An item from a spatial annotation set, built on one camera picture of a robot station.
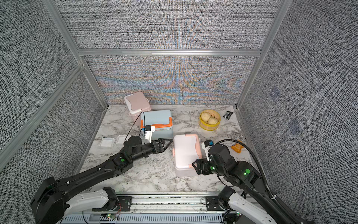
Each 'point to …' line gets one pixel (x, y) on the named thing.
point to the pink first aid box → (136, 103)
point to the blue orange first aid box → (162, 121)
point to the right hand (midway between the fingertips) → (199, 160)
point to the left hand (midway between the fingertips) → (172, 141)
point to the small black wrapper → (228, 115)
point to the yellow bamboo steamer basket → (204, 115)
